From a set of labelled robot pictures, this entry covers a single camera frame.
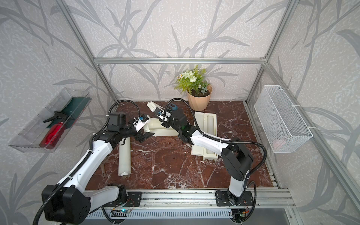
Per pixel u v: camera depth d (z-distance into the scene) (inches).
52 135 22.8
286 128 23.7
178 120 23.6
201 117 39.7
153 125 33.3
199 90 42.4
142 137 27.8
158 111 25.8
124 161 33.1
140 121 26.2
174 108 45.3
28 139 22.8
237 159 18.2
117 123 23.6
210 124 38.8
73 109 28.2
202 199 29.6
